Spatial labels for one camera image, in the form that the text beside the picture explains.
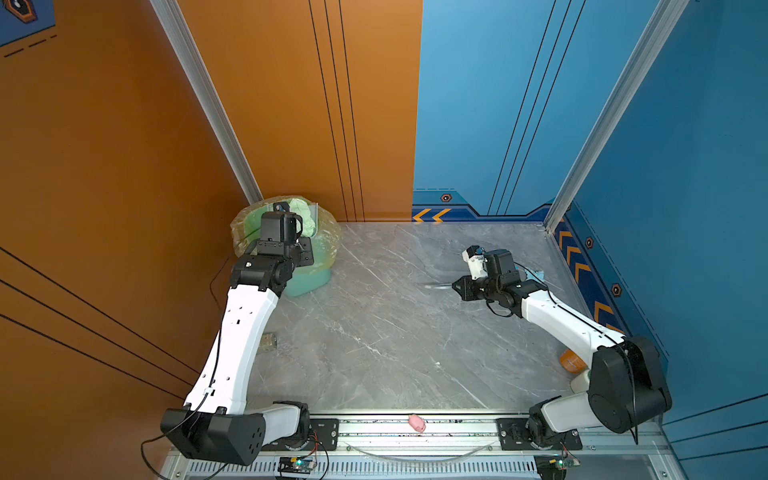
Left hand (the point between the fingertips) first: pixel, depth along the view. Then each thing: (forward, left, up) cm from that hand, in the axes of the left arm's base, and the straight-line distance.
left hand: (296, 241), depth 74 cm
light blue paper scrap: (+11, -72, -28) cm, 78 cm away
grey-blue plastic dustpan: (+7, -3, +2) cm, 8 cm away
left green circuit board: (-43, -2, -32) cm, 54 cm away
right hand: (0, -42, -18) cm, 46 cm away
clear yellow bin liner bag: (+11, -5, -6) cm, 14 cm away
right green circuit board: (-43, -63, -32) cm, 83 cm away
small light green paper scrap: (+4, -3, +2) cm, 5 cm away
